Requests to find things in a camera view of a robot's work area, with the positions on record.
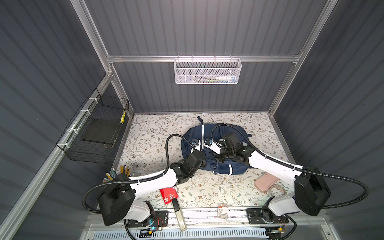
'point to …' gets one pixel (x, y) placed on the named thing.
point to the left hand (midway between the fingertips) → (203, 152)
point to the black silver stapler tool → (181, 219)
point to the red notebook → (168, 194)
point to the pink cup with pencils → (125, 170)
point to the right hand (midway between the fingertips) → (213, 151)
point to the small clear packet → (222, 212)
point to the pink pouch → (265, 181)
